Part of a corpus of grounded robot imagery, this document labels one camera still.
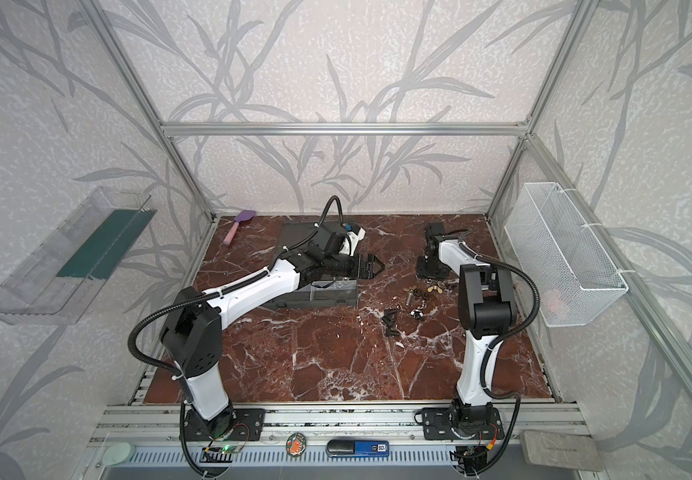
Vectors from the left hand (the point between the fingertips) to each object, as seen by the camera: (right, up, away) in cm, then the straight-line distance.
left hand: (378, 259), depth 83 cm
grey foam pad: (+41, -43, -15) cm, 62 cm away
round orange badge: (-20, -44, -12) cm, 50 cm away
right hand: (+18, -3, +20) cm, 27 cm away
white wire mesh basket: (+38, -3, -22) cm, 44 cm away
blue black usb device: (-5, -42, -16) cm, 45 cm away
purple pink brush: (-54, +15, +39) cm, 69 cm away
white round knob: (-61, -45, -14) cm, 77 cm away
